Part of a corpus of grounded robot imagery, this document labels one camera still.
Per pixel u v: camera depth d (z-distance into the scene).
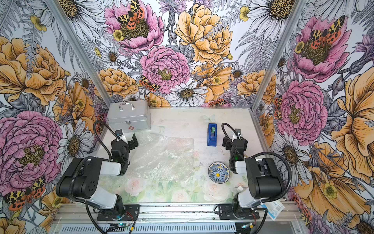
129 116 0.98
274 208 0.76
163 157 0.93
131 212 0.73
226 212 0.74
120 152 0.72
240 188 0.78
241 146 0.85
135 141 0.87
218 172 0.87
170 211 0.77
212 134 0.99
